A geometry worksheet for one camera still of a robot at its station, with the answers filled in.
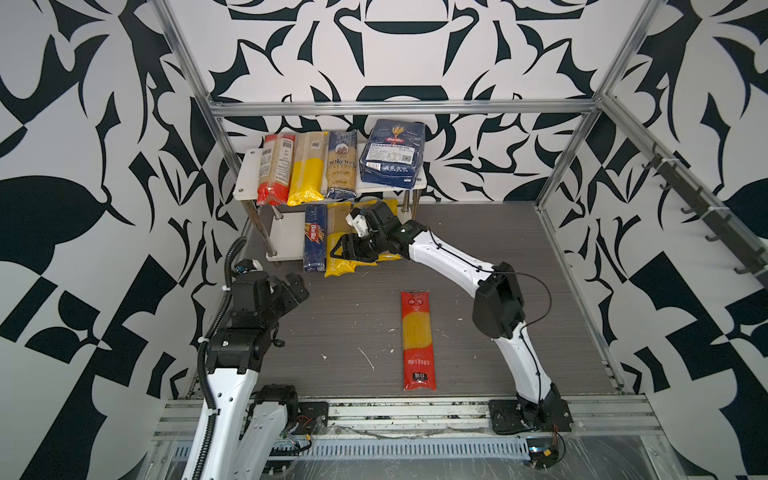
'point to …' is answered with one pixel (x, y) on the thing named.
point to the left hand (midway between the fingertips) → (283, 282)
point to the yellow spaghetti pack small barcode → (393, 204)
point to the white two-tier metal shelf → (283, 236)
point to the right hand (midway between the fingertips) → (335, 251)
